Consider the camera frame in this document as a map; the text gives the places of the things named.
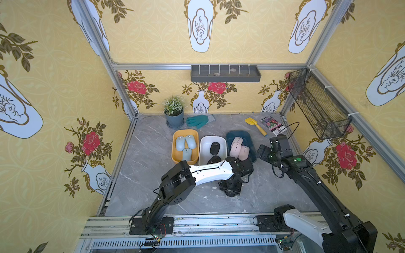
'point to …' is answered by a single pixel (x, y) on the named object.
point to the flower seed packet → (270, 123)
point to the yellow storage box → (176, 155)
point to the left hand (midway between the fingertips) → (235, 194)
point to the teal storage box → (247, 141)
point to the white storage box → (205, 155)
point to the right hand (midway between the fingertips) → (264, 153)
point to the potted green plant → (173, 107)
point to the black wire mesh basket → (326, 115)
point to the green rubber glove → (200, 120)
